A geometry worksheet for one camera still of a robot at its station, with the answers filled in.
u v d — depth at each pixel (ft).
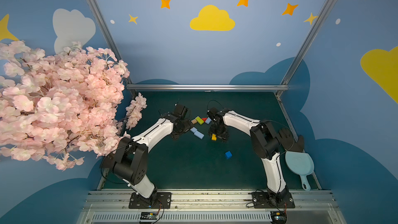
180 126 2.22
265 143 1.82
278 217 2.40
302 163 2.82
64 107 1.23
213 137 3.11
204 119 3.42
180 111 2.35
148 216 2.35
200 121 3.42
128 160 1.47
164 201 2.45
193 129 3.25
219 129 2.71
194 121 3.42
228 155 2.87
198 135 3.22
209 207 2.42
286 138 3.14
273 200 2.14
